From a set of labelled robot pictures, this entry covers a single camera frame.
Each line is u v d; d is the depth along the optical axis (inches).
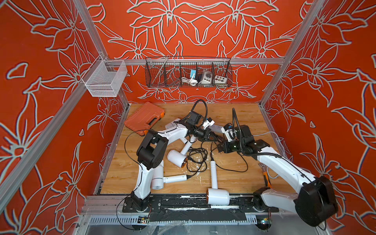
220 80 37.0
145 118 41.0
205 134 30.6
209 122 32.9
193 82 33.7
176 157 33.5
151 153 20.8
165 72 38.6
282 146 37.7
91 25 30.2
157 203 28.7
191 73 32.8
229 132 27.4
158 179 29.8
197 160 34.7
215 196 28.1
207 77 35.8
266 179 31.4
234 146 27.5
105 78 36.7
